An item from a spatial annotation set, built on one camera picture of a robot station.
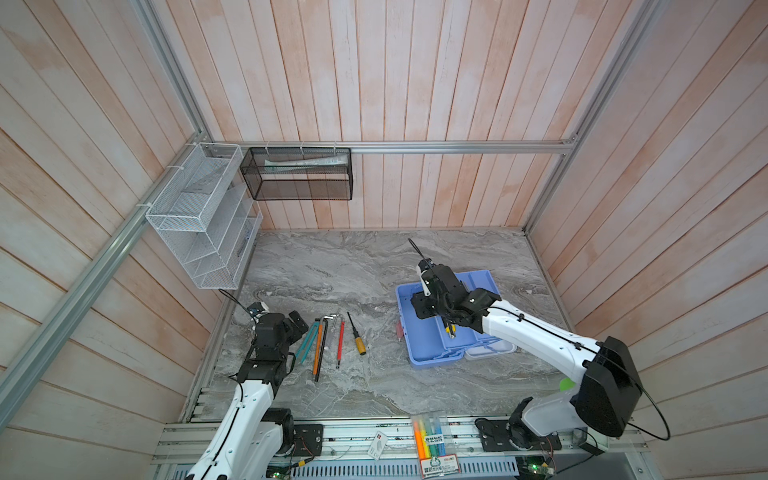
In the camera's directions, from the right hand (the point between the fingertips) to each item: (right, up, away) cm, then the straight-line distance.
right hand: (417, 298), depth 84 cm
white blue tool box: (+4, -15, +10) cm, 19 cm away
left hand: (-37, -8, +1) cm, 38 cm away
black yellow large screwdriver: (+10, -9, 0) cm, 13 cm away
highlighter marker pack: (+2, -33, -11) cm, 35 cm away
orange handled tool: (-29, -16, +4) cm, 34 cm away
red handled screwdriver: (-23, -15, +6) cm, 28 cm away
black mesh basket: (-36, +38, +6) cm, 52 cm away
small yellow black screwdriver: (-17, -14, +6) cm, 23 cm away
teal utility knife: (-33, -14, +6) cm, 37 cm away
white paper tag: (-12, -35, -13) cm, 39 cm away
